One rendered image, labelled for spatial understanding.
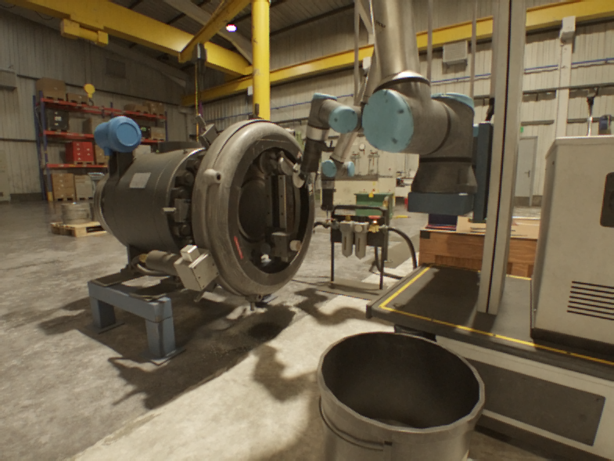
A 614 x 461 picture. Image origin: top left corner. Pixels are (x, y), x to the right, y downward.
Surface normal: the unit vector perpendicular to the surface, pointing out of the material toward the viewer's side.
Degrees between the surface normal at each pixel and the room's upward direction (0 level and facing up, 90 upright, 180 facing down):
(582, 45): 90
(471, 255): 90
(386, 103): 95
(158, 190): 72
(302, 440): 0
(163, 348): 90
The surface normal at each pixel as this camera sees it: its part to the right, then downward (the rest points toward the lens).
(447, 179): -0.33, -0.19
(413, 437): -0.19, 0.16
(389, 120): -0.87, 0.16
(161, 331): 0.88, 0.07
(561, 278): -0.61, 0.13
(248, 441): 0.00, -0.99
